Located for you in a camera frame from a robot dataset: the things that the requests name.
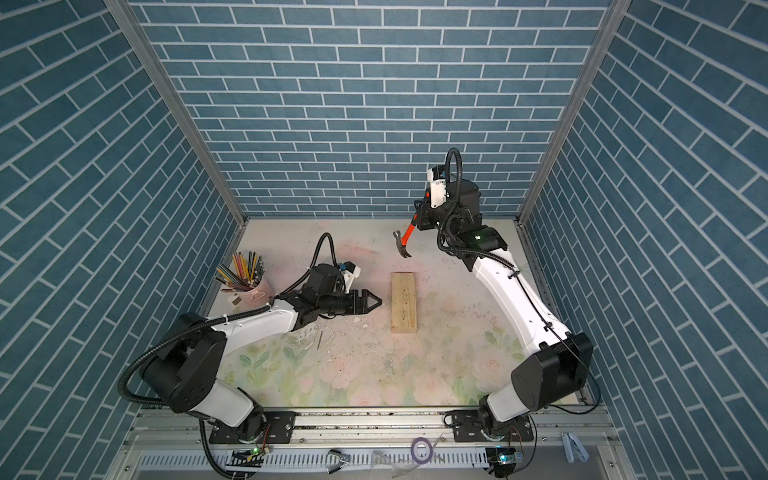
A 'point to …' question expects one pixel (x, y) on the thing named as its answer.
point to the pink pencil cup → (258, 296)
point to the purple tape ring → (428, 442)
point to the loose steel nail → (321, 333)
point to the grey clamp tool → (573, 449)
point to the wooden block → (403, 302)
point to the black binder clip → (336, 460)
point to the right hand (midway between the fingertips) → (423, 201)
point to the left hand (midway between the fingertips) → (380, 306)
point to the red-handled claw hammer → (402, 240)
